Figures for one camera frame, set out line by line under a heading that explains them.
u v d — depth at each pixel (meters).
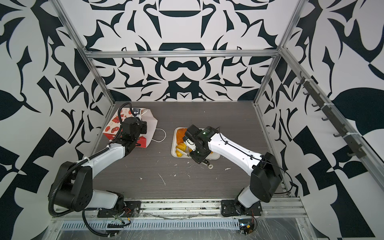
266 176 0.42
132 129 0.69
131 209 0.73
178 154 0.88
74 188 0.43
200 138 0.56
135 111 0.75
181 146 0.90
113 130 0.91
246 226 0.71
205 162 0.74
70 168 0.42
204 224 0.71
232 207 0.75
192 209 0.76
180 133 0.98
